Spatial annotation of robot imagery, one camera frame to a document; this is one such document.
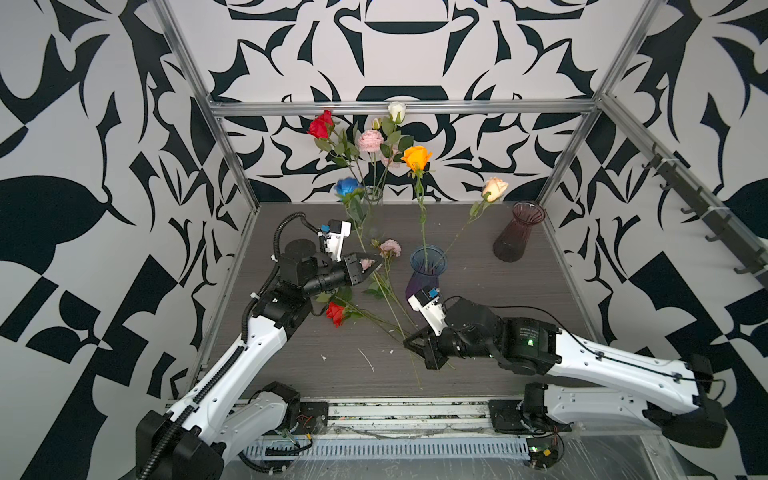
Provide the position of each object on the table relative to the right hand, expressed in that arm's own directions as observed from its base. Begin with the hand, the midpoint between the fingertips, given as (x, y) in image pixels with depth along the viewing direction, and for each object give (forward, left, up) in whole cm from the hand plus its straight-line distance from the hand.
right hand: (404, 347), depth 63 cm
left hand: (+17, +4, +9) cm, 20 cm away
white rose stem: (+54, 0, +12) cm, 56 cm away
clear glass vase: (+48, +8, -13) cm, 50 cm away
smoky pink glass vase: (+44, -41, -23) cm, 64 cm away
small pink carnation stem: (+39, +3, -19) cm, 43 cm away
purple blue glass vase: (+20, -5, -7) cm, 22 cm away
